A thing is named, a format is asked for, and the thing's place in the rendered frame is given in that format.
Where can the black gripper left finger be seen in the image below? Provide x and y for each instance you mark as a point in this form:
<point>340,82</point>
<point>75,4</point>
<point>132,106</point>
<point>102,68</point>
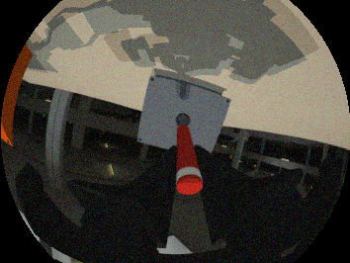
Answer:
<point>147,200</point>

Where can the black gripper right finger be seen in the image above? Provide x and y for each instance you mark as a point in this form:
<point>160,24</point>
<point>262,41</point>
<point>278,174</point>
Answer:
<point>229,196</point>

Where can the red peg with white band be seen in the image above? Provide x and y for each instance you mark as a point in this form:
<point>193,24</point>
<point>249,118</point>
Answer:
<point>188,178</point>

